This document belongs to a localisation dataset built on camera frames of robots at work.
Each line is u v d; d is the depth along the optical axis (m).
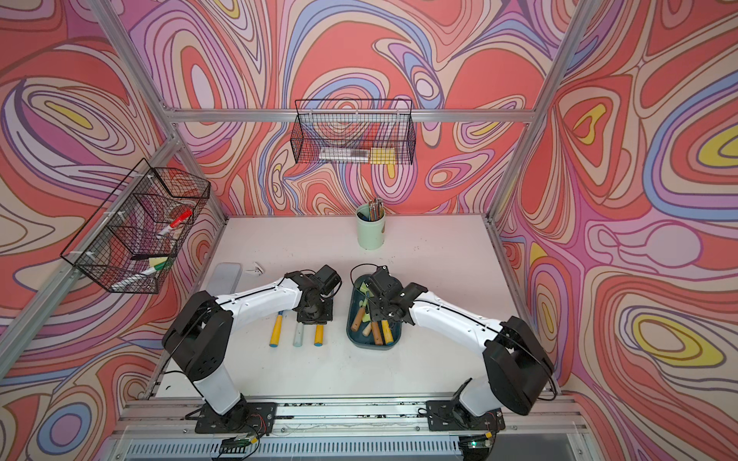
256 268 1.02
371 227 1.03
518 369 0.42
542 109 0.86
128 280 0.72
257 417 0.73
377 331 0.84
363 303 0.93
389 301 0.62
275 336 0.87
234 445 0.71
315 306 0.74
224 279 0.99
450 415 0.73
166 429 0.72
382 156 0.91
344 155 0.82
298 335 0.86
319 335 0.84
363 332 0.87
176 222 0.76
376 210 1.01
